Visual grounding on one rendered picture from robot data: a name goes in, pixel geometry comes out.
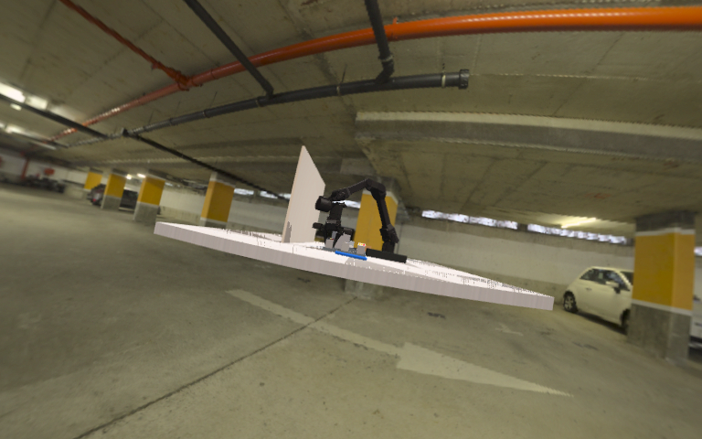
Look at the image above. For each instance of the beige flat wall panel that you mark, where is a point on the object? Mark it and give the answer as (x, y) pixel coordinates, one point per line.
(301, 213)

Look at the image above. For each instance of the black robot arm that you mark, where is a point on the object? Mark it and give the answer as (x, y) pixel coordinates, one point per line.
(378, 191)

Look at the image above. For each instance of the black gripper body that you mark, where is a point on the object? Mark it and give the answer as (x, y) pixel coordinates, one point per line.
(320, 226)

